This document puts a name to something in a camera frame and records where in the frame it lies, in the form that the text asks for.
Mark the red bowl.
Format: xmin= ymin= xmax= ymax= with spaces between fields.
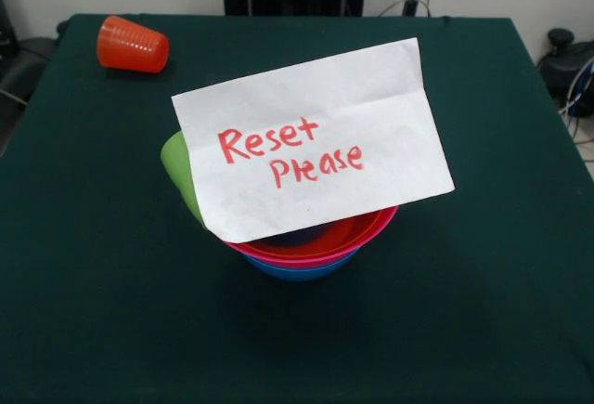
xmin=248 ymin=208 xmax=389 ymax=259

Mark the pink bowl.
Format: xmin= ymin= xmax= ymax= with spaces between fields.
xmin=221 ymin=204 xmax=400 ymax=269

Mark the white paper reset sign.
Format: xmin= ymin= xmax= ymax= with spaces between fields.
xmin=170 ymin=36 xmax=456 ymax=243

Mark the blue bowl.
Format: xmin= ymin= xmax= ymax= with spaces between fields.
xmin=243 ymin=248 xmax=361 ymax=283

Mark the green cup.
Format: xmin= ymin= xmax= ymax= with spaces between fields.
xmin=160 ymin=130 xmax=206 ymax=230

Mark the dark green tablecloth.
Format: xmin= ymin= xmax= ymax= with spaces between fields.
xmin=0 ymin=12 xmax=594 ymax=404

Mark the orange ribbed cup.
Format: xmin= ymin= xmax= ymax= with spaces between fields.
xmin=96 ymin=15 xmax=171 ymax=74

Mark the black chair base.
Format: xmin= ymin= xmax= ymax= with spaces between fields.
xmin=536 ymin=27 xmax=594 ymax=117
xmin=0 ymin=0 xmax=64 ymax=154

